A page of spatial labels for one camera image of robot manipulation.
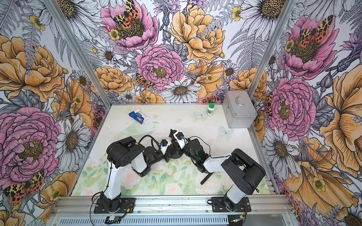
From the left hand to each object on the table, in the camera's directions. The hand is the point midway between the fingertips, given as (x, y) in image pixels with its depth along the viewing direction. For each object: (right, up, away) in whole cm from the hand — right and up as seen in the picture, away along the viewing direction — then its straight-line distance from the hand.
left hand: (176, 150), depth 94 cm
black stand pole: (+18, -14, -11) cm, 25 cm away
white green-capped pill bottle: (+25, +27, +15) cm, 40 cm away
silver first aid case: (+44, +27, +6) cm, 52 cm away
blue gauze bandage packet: (-29, +23, +16) cm, 40 cm away
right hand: (0, +7, -7) cm, 10 cm away
